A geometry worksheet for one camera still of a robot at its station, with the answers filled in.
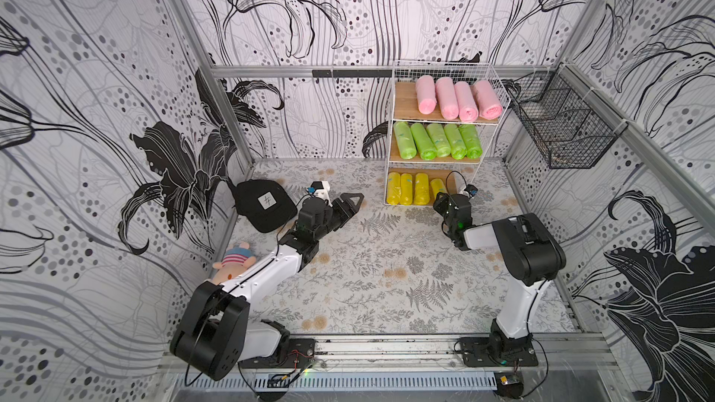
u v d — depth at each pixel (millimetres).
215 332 407
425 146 854
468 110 707
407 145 862
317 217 649
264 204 983
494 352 663
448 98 745
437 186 1031
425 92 762
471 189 881
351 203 727
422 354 734
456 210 770
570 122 882
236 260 819
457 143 852
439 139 859
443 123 907
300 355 717
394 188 1023
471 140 847
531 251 515
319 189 759
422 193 1014
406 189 1041
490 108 721
